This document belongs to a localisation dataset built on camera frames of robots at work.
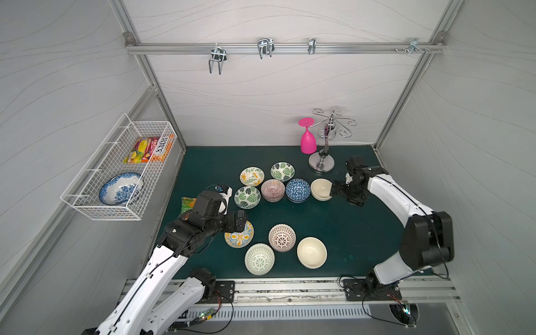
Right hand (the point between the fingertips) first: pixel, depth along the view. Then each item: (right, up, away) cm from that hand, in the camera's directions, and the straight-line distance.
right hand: (340, 195), depth 88 cm
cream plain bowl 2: (-13, -22, -6) cm, 27 cm away
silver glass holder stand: (-2, +15, +23) cm, 28 cm away
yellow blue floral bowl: (-43, -18, -2) cm, 47 cm away
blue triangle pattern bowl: (-17, +1, +10) cm, 20 cm away
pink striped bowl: (-29, +1, +10) cm, 31 cm away
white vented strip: (-25, -37, -18) cm, 48 cm away
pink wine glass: (-12, +23, +13) cm, 29 cm away
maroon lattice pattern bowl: (-26, -17, -2) cm, 31 cm away
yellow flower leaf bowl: (-40, +7, +17) cm, 44 cm away
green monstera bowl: (-24, +10, +20) cm, 32 cm away
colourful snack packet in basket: (-71, +19, -15) cm, 75 cm away
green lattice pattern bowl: (-34, -24, -8) cm, 42 cm away
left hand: (-42, -5, -17) cm, 45 cm away
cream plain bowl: (-6, +1, +11) cm, 12 cm away
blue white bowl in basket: (-76, +6, -25) cm, 80 cm away
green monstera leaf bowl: (-42, -3, +10) cm, 43 cm away
